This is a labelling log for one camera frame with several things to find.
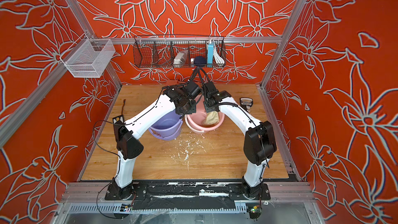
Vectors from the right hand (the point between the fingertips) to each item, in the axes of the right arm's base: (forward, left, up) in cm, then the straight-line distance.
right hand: (208, 104), depth 88 cm
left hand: (-6, +9, +3) cm, 12 cm away
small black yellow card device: (-3, +58, -13) cm, 59 cm away
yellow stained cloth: (-8, -2, -3) cm, 8 cm away
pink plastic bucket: (-13, +8, +3) cm, 16 cm away
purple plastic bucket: (-17, +21, +2) cm, 27 cm away
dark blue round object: (+23, +5, +14) cm, 27 cm away
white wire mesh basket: (+21, +73, +17) cm, 78 cm away
